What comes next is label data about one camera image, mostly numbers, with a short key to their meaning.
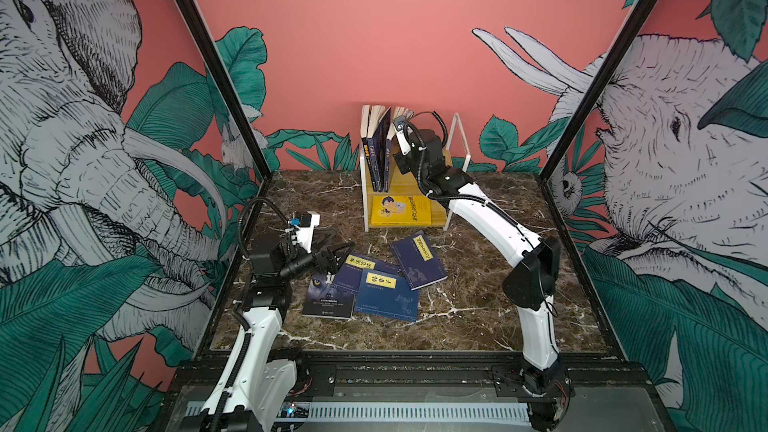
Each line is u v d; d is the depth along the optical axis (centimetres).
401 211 104
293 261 64
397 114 80
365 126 75
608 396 74
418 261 96
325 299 86
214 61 86
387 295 88
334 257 66
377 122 76
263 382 44
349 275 91
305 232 66
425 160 61
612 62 86
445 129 66
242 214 110
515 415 70
